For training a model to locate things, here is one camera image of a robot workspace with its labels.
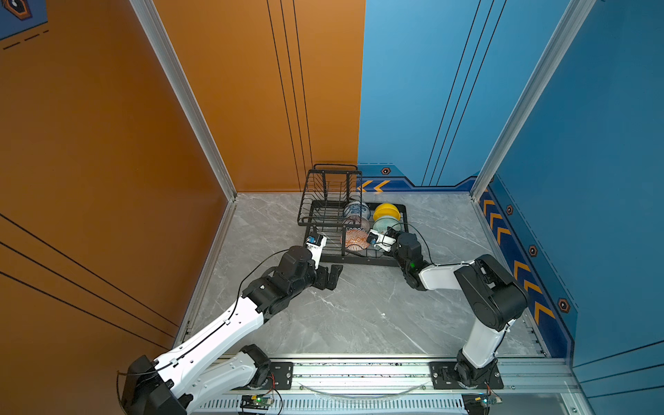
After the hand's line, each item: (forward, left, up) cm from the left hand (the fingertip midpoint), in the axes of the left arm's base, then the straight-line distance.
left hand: (330, 261), depth 77 cm
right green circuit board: (-33, -42, -19) cm, 56 cm away
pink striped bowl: (+11, -8, +6) cm, 14 cm away
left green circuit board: (-33, +19, -20) cm, 43 cm away
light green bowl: (+25, -20, -12) cm, 34 cm away
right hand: (+19, -21, -8) cm, 30 cm away
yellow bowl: (+29, -21, -9) cm, 37 cm away
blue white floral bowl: (+34, -10, -14) cm, 38 cm away
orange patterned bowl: (+19, -9, -16) cm, 27 cm away
